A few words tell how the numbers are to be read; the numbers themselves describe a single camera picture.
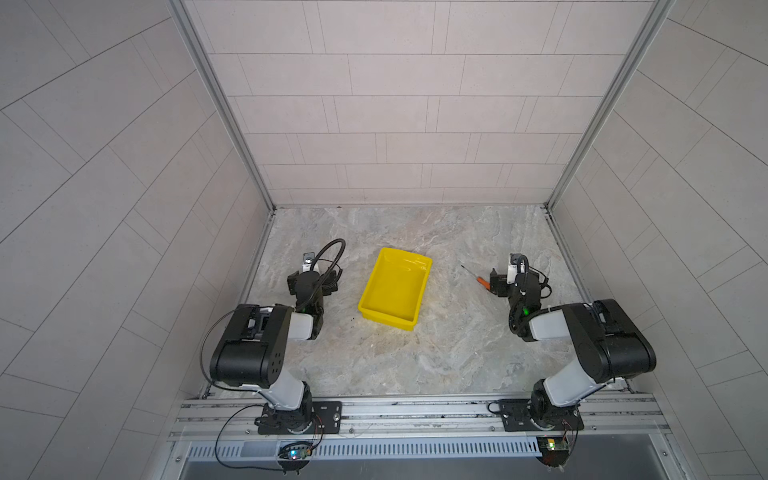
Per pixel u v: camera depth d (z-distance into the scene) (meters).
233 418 0.71
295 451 0.65
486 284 0.93
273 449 0.68
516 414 0.71
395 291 0.91
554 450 0.68
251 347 0.45
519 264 0.77
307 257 0.78
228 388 0.45
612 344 0.45
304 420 0.64
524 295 0.69
